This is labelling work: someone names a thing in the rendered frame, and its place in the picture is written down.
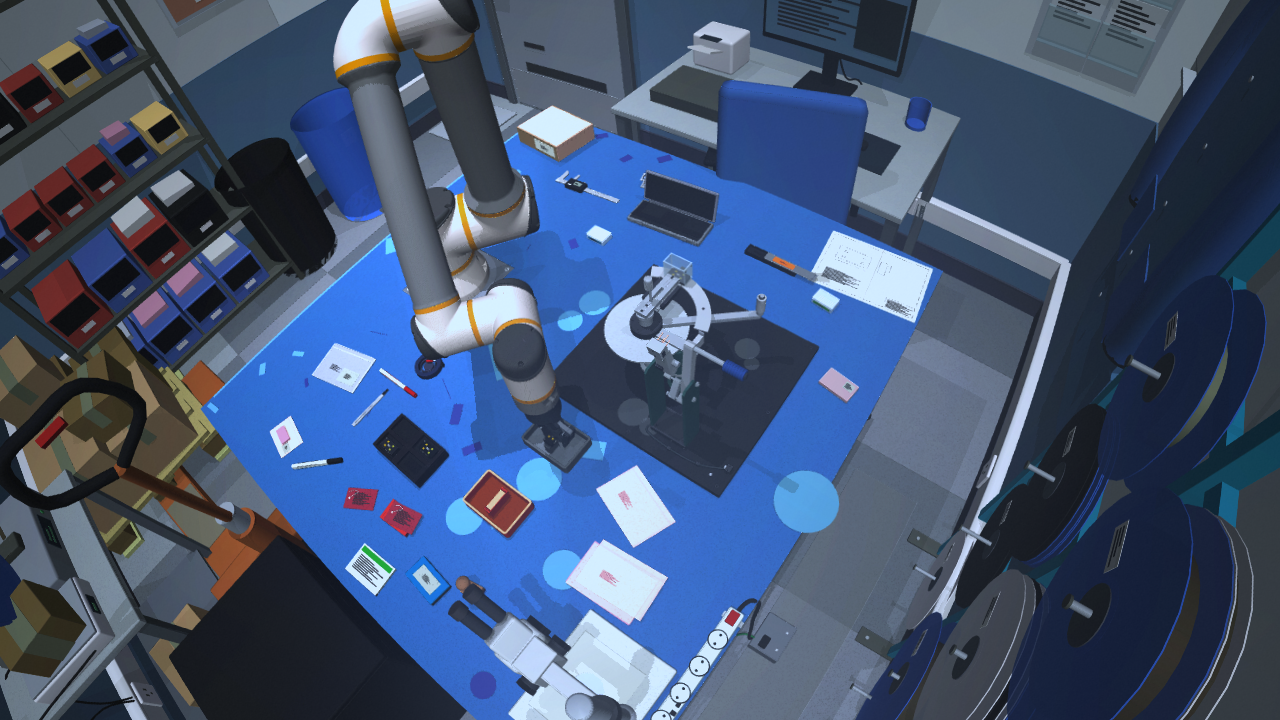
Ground black orange utility knife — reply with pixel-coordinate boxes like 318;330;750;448
744;244;819;282

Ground grey reel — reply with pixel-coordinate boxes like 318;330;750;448
912;568;1043;720

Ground dark blue reel rack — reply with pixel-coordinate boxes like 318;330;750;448
1020;0;1280;720

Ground black open case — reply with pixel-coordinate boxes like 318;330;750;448
627;171;721;245

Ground large black box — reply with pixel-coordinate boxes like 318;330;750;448
168;536;469;720

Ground red storage bin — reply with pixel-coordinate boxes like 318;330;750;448
0;64;66;125
32;167;94;227
0;191;63;254
108;196;195;279
64;145;126;205
28;262;113;348

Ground black storage bin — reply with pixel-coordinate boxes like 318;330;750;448
148;170;229;247

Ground orange pallet jack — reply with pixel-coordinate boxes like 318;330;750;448
0;380;301;601

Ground red tray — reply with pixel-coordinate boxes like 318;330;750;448
463;469;535;538

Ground brown cardboard box stack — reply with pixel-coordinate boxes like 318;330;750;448
0;328;229;557

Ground white paper pink print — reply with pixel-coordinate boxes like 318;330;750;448
596;465;678;549

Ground white drawing sheet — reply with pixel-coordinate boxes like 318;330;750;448
811;231;934;322

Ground black desk mat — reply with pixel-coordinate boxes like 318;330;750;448
855;130;903;178

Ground large blue reel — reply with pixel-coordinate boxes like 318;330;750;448
1097;274;1267;493
1000;488;1255;720

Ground white power strip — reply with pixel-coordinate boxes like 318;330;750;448
648;606;747;720

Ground white guard rail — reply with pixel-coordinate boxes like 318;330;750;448
905;190;1073;621

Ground grey arc nest plate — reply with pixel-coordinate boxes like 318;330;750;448
645;280;714;349

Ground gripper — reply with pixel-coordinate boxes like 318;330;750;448
524;417;594;474

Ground white green label card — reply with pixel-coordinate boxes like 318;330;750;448
345;543;397;597

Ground grey lever with knob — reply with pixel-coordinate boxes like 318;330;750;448
697;293;771;333

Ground white label printer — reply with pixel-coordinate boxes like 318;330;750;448
691;21;752;75

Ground grey desk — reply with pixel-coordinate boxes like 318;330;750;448
611;48;961;229

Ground white label sheet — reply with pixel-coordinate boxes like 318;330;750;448
312;343;377;394

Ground grey press stand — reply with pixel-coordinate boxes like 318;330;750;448
640;340;709;448

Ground small blue reel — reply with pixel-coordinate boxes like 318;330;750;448
855;612;953;720

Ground blue storage bin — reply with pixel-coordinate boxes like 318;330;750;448
124;292;201;367
97;121;156;179
162;262;234;334
75;19;140;75
68;229;153;313
198;233;267;307

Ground black machine base plate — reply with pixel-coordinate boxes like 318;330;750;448
553;275;821;499

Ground blue card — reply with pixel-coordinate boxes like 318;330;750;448
405;557;452;606

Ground dark reel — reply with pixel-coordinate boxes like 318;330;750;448
985;402;1109;573

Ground blue handled press lever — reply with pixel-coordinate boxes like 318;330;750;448
688;346;749;381

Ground grey metal shelf unit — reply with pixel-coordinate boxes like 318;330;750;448
0;0;303;366

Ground black monitor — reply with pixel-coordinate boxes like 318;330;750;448
762;0;915;97

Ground pink bordered white paper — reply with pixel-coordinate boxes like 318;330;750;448
566;540;669;624

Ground blue waste bin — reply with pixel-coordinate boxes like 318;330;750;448
290;84;385;222

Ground blue office chair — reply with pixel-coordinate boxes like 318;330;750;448
715;79;870;228

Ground white round disc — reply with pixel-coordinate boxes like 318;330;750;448
603;298;669;364

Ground yellow storage bin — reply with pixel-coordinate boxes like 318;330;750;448
37;41;103;99
129;101;190;156

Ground grey notice board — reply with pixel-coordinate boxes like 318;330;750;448
1028;0;1186;96

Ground grey black microscope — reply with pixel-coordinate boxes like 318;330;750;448
447;575;637;720

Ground grey floor socket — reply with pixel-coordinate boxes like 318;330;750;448
748;612;798;661

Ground black box yellow dots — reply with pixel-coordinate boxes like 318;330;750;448
373;413;450;489

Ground black waste bin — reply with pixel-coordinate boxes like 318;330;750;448
215;137;338;280

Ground grey digital caliper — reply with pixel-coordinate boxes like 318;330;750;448
556;173;620;205

